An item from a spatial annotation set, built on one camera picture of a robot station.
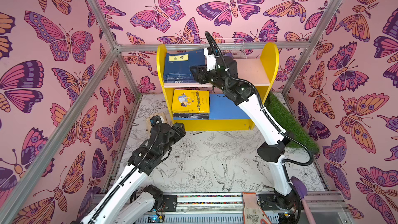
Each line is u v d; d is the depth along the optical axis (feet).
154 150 1.73
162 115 3.50
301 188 2.50
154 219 2.38
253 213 2.30
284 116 3.20
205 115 2.87
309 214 2.25
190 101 2.87
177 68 2.23
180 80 2.25
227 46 3.02
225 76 1.73
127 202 1.47
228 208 2.39
